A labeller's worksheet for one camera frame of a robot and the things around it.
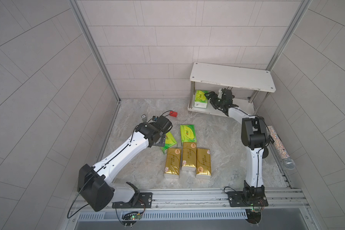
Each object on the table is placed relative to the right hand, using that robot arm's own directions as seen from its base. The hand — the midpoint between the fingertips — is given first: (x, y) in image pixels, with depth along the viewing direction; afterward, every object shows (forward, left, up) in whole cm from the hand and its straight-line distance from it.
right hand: (207, 95), depth 103 cm
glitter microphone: (-53, -27, +5) cm, 60 cm away
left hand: (-34, +35, +2) cm, 49 cm away
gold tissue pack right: (-47, +10, -6) cm, 48 cm away
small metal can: (-12, +46, -6) cm, 48 cm away
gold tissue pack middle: (-43, +17, -6) cm, 47 cm away
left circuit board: (-68, +47, -11) cm, 84 cm away
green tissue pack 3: (-5, +5, 0) cm, 7 cm away
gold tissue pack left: (-46, +26, -6) cm, 53 cm away
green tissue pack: (-32, +28, -6) cm, 43 cm away
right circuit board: (-70, -10, -11) cm, 72 cm away
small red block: (-6, +25, -12) cm, 28 cm away
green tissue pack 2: (-27, +16, -6) cm, 33 cm away
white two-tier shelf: (-3, -24, +16) cm, 29 cm away
